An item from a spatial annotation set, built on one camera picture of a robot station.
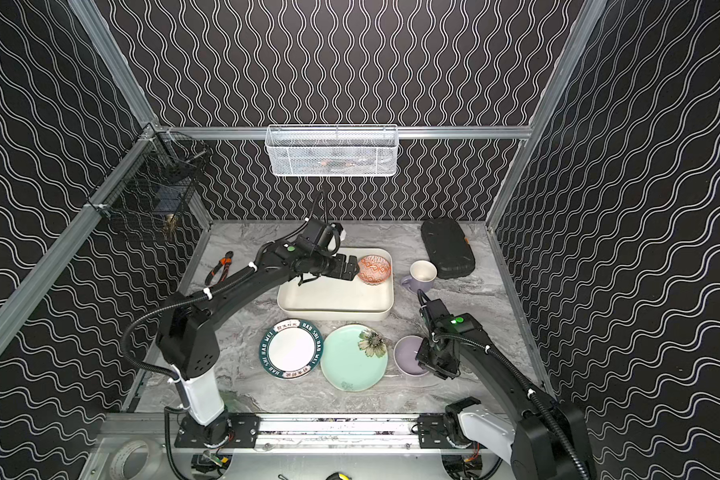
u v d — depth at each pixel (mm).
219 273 1045
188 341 469
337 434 749
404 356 839
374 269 1037
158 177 976
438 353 676
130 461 703
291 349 864
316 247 674
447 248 1077
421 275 1024
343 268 764
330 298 1004
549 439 392
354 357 858
